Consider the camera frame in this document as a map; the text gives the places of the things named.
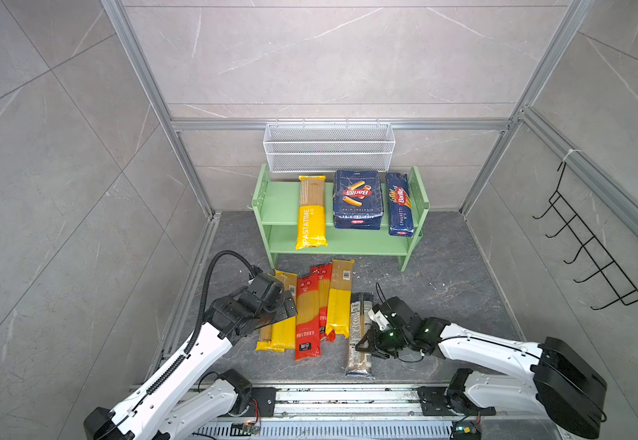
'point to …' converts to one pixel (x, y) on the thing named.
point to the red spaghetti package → (324, 298)
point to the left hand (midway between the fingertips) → (285, 304)
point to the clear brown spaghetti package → (361, 304)
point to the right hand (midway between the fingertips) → (360, 351)
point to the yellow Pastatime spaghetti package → (312, 214)
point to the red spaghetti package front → (307, 335)
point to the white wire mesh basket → (329, 148)
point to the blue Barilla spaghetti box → (400, 213)
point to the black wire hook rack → (597, 276)
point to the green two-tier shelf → (275, 204)
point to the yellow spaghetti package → (280, 336)
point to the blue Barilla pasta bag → (357, 200)
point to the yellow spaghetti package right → (339, 314)
